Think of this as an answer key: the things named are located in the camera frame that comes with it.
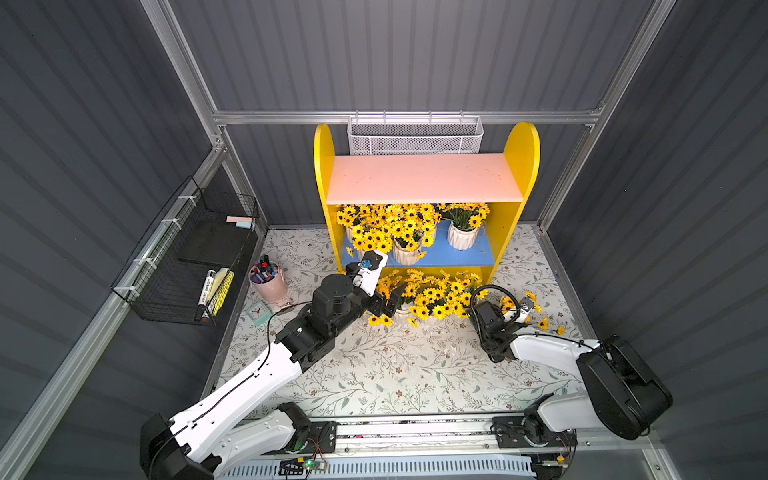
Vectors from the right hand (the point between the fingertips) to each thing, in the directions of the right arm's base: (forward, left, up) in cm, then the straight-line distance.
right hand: (510, 320), depth 90 cm
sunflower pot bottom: (-4, +3, +13) cm, 14 cm away
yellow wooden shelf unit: (+25, +21, +21) cm, 39 cm away
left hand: (-2, +37, +27) cm, 46 cm away
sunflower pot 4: (+18, +42, +22) cm, 51 cm away
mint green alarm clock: (+3, +78, -2) cm, 78 cm away
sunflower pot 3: (-4, +39, +7) cm, 40 cm away
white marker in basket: (-6, +79, +24) cm, 83 cm away
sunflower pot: (+3, +18, +9) cm, 21 cm away
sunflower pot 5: (+15, +32, +24) cm, 42 cm away
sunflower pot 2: (+1, +27, +11) cm, 29 cm away
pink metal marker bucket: (+9, +74, +7) cm, 75 cm away
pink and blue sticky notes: (+18, +79, +24) cm, 84 cm away
